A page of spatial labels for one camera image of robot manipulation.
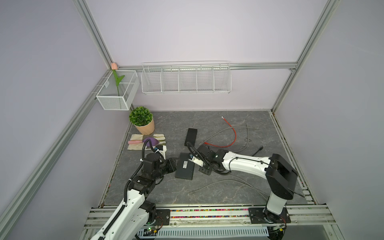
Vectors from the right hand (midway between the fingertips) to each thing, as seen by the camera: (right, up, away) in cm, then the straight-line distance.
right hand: (203, 164), depth 87 cm
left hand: (-14, +4, -8) cm, 16 cm away
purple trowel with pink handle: (-33, +12, +14) cm, 38 cm away
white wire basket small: (-50, +44, +2) cm, 67 cm away
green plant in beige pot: (-39, +27, +10) cm, 49 cm away
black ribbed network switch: (-8, +15, +19) cm, 26 cm away
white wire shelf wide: (-13, +55, +12) cm, 58 cm away
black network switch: (-11, -2, +2) cm, 11 cm away
